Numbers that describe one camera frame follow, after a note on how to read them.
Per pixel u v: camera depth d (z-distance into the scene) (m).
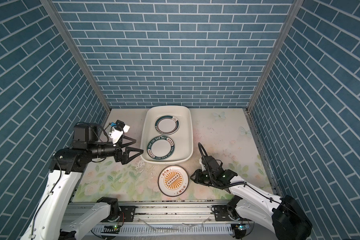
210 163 0.63
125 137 0.62
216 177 0.63
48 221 0.37
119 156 0.53
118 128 0.53
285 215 0.40
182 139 1.03
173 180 0.84
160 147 0.97
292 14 0.74
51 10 0.71
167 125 1.09
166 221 0.74
